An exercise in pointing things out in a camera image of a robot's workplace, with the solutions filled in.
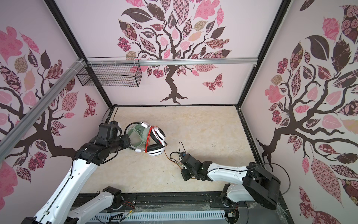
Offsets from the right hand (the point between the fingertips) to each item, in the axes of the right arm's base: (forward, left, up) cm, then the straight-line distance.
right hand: (182, 170), depth 84 cm
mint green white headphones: (+23, +31, +6) cm, 39 cm away
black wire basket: (+80, +63, +16) cm, 103 cm away
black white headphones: (+6, +13, +22) cm, 27 cm away
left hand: (+9, +28, +21) cm, 36 cm away
